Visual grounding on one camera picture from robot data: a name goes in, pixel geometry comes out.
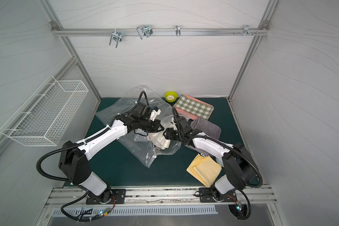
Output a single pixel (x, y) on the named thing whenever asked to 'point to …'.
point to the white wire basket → (46, 123)
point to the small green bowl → (171, 96)
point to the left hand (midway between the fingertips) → (164, 129)
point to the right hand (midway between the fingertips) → (166, 133)
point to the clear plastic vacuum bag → (145, 152)
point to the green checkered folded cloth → (194, 107)
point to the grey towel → (211, 129)
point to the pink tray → (189, 115)
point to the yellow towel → (205, 169)
